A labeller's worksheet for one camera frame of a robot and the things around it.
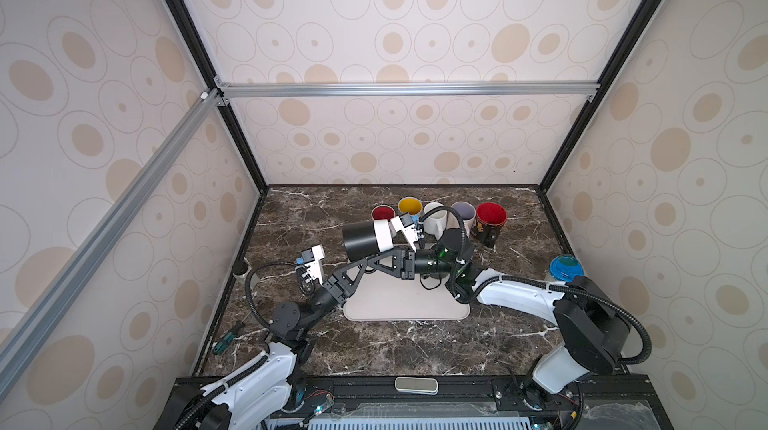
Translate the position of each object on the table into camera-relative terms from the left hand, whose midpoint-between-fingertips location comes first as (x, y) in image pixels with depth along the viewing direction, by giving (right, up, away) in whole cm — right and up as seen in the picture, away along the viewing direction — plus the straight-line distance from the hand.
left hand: (375, 271), depth 64 cm
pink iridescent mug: (+29, +13, +35) cm, 47 cm away
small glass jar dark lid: (-40, -4, +22) cm, 45 cm away
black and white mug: (-2, +7, -1) cm, 7 cm away
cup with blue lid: (+55, -3, +23) cm, 59 cm away
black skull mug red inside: (+36, +11, +33) cm, 50 cm away
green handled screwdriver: (-41, -21, +17) cm, 49 cm away
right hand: (-1, 0, +2) cm, 2 cm away
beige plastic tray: (+2, -13, +28) cm, 31 cm away
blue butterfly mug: (+10, +15, +38) cm, 42 cm away
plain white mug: (0, +13, +39) cm, 41 cm away
